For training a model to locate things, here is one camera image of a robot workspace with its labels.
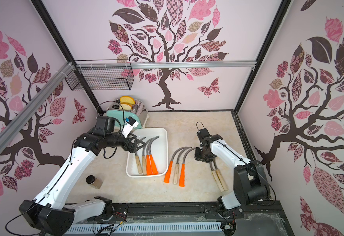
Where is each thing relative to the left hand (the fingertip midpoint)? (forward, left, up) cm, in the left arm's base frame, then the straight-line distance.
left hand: (138, 143), depth 72 cm
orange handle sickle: (-2, -15, -24) cm, 28 cm away
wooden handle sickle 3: (-10, -42, -23) cm, 49 cm away
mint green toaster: (+28, +18, -8) cm, 34 cm away
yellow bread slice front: (+33, +15, -5) cm, 37 cm away
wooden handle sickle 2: (-4, +3, -23) cm, 24 cm away
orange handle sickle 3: (-3, -6, -23) cm, 24 cm away
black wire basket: (+69, +43, -7) cm, 81 cm away
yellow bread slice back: (+39, +15, -4) cm, 42 cm away
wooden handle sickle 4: (-9, -45, -23) cm, 51 cm away
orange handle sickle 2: (-11, -23, -24) cm, 34 cm away
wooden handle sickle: (-4, -20, -24) cm, 31 cm away
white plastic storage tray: (+11, -7, -24) cm, 28 cm away
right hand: (+1, -33, -18) cm, 37 cm away
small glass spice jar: (-13, +25, -18) cm, 33 cm away
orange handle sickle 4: (-3, -3, -23) cm, 23 cm away
